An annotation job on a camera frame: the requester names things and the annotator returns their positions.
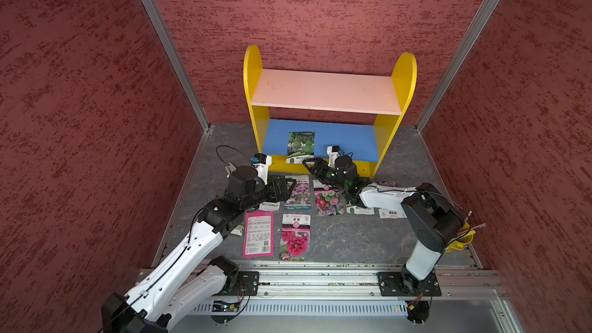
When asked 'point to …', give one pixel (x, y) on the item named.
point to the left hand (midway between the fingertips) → (284, 187)
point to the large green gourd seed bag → (277, 188)
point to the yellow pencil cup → (466, 236)
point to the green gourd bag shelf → (301, 146)
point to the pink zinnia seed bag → (329, 200)
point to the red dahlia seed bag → (295, 237)
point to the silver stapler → (238, 230)
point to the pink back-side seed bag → (258, 234)
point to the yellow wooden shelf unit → (353, 116)
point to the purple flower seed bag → (300, 198)
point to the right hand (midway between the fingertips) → (305, 168)
